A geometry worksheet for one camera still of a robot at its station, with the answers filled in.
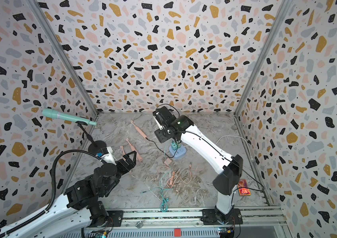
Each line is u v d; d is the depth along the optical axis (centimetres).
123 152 97
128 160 63
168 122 56
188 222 73
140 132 109
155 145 102
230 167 45
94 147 99
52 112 72
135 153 69
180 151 97
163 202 78
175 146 95
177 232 72
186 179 88
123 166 61
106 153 61
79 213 60
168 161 92
